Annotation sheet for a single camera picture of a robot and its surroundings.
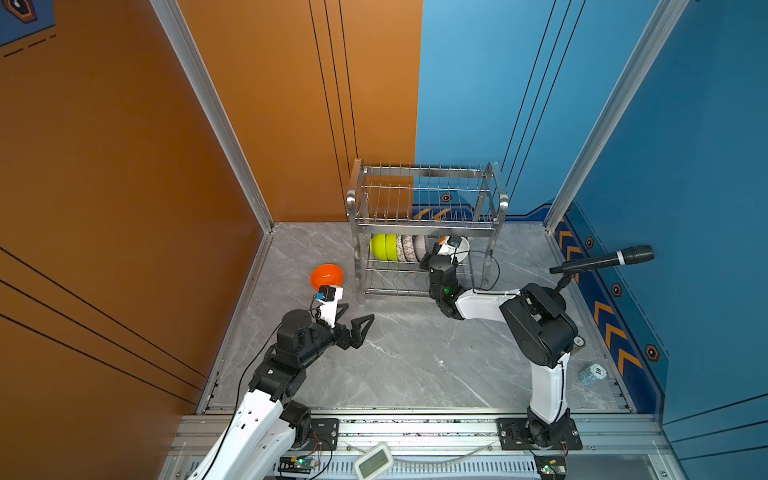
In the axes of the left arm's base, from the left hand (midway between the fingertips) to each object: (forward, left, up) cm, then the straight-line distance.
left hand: (361, 309), depth 75 cm
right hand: (+26, -21, -4) cm, 34 cm away
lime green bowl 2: (+28, -7, -8) cm, 30 cm away
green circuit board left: (-31, +13, -19) cm, 39 cm away
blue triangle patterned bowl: (+27, -13, -8) cm, 31 cm away
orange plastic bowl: (+21, +15, -16) cm, 31 cm away
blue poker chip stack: (-11, -60, -14) cm, 63 cm away
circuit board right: (-31, -46, -20) cm, 59 cm away
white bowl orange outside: (+16, -27, +5) cm, 32 cm away
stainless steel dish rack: (+20, -11, +12) cm, 26 cm away
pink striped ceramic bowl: (+27, -17, -7) cm, 33 cm away
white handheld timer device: (-30, -4, -17) cm, 35 cm away
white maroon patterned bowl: (+27, -10, -9) cm, 30 cm away
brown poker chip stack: (-2, -60, -13) cm, 62 cm away
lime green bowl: (+28, -3, -9) cm, 29 cm away
